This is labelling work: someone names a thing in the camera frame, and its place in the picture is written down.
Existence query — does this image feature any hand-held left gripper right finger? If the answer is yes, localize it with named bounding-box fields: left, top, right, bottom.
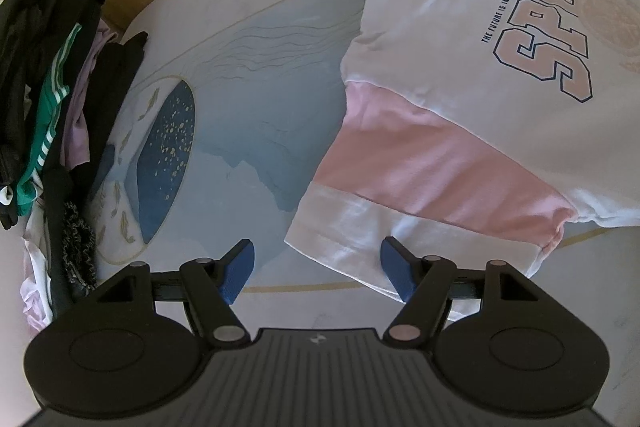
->
left=380, top=236, right=543, bottom=348

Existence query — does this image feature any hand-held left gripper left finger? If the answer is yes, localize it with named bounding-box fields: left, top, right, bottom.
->
left=95, top=238, right=257, bottom=348

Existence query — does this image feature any white and pink printed shirt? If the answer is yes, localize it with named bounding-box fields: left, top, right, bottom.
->
left=284, top=0, right=640, bottom=323

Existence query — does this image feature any black and white knitted garment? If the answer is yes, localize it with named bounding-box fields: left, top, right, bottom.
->
left=61, top=201, right=99, bottom=299

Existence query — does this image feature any pale white garment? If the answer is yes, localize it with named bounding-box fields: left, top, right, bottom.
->
left=19, top=174, right=57, bottom=334

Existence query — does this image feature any lilac garment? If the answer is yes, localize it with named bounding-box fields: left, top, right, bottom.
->
left=59, top=18, right=122, bottom=168

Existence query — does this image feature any green striped garment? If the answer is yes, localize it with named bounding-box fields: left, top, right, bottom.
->
left=12, top=24, right=83, bottom=217

